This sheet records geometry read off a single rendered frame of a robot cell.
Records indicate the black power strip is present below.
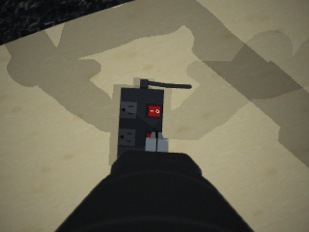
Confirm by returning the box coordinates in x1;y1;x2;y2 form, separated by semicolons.
117;79;192;158

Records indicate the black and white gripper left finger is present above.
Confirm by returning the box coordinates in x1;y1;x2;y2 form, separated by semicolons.
145;131;156;152

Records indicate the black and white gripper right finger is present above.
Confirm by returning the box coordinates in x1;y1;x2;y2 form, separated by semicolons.
156;132;168;152

